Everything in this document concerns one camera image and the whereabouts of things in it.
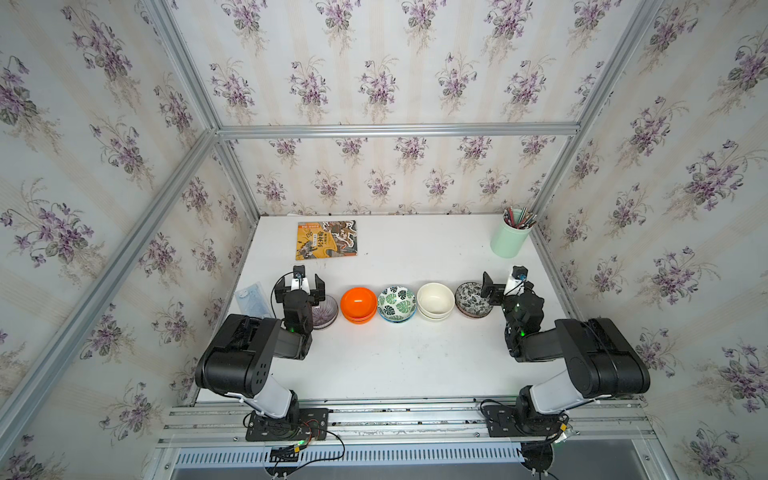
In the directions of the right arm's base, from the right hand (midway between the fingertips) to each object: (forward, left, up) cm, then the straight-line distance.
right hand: (505, 274), depth 90 cm
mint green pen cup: (+17, -6, -3) cm, 18 cm away
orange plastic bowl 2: (-14, +44, -5) cm, 47 cm away
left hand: (-2, +62, -1) cm, 62 cm away
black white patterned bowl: (-5, +10, -8) cm, 14 cm away
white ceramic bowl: (-6, +21, -7) cm, 23 cm away
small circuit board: (-46, +60, -12) cm, 76 cm away
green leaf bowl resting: (-11, +33, -9) cm, 36 cm away
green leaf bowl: (-6, +33, -8) cm, 35 cm away
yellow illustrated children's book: (+21, +62, -9) cm, 66 cm away
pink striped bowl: (-10, +55, -8) cm, 57 cm away
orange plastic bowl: (-8, +45, -5) cm, 46 cm away
